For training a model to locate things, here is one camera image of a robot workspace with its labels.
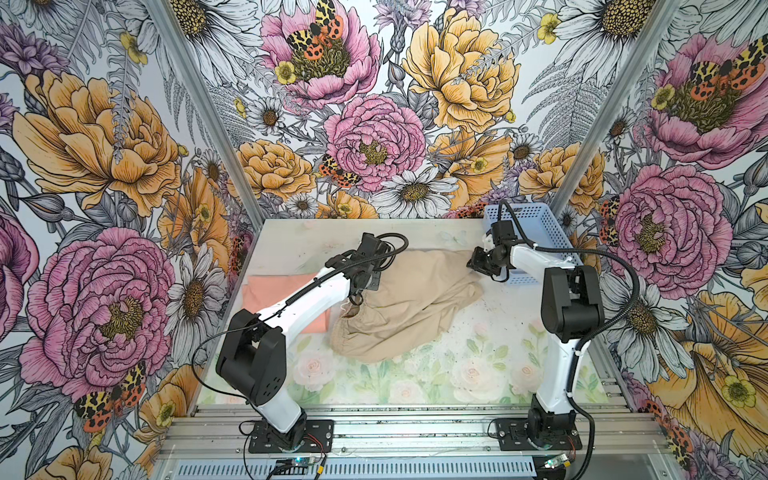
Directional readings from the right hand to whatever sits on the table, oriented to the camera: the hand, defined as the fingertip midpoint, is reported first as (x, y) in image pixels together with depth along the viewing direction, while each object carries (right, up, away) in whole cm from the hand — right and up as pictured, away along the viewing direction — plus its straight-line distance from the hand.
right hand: (471, 270), depth 102 cm
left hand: (-36, -2, -14) cm, 39 cm away
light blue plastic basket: (+31, +16, +18) cm, 39 cm away
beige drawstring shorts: (-18, -7, -8) cm, 21 cm away
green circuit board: (-50, -45, -30) cm, 73 cm away
